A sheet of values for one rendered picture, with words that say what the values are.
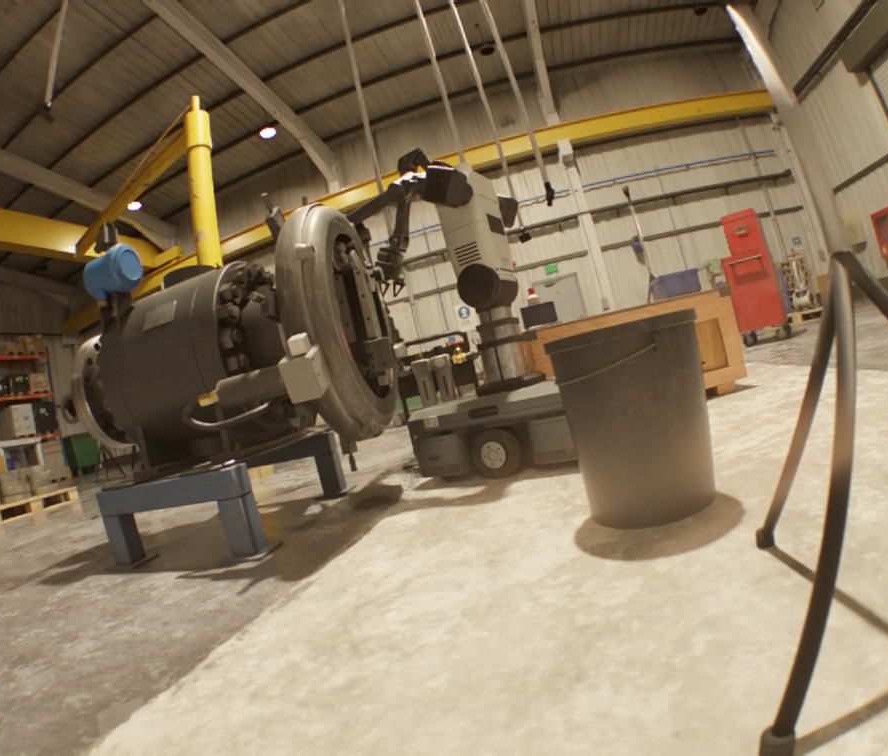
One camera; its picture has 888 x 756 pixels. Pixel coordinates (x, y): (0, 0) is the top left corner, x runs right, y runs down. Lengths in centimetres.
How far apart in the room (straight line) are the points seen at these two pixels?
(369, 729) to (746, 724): 37
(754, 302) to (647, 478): 406
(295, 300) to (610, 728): 109
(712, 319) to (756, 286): 254
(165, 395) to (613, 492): 127
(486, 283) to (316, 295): 67
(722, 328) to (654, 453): 152
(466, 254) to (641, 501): 112
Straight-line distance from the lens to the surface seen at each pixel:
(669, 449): 90
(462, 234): 176
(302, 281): 126
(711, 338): 235
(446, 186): 164
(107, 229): 804
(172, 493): 147
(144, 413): 169
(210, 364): 148
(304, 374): 115
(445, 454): 166
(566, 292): 1216
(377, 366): 150
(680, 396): 90
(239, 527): 137
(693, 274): 245
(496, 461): 158
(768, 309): 486
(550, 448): 150
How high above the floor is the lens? 34
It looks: level
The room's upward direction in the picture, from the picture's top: 13 degrees counter-clockwise
